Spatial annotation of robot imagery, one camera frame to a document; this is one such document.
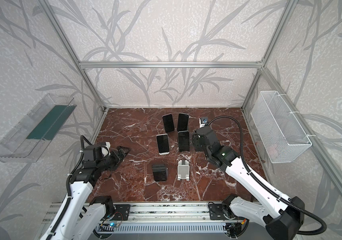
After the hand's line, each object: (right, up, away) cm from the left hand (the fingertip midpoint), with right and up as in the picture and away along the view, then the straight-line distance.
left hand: (129, 148), depth 79 cm
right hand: (+38, +11, -3) cm, 39 cm away
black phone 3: (+36, +6, -13) cm, 38 cm away
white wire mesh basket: (+70, +8, -16) cm, 72 cm away
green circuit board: (-7, -35, -8) cm, 37 cm away
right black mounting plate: (+45, -30, -5) cm, 55 cm away
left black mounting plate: (-2, -30, -6) cm, 31 cm away
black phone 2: (+29, +14, +18) cm, 37 cm away
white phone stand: (+29, -13, +4) cm, 32 cm away
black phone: (+19, +14, +21) cm, 31 cm away
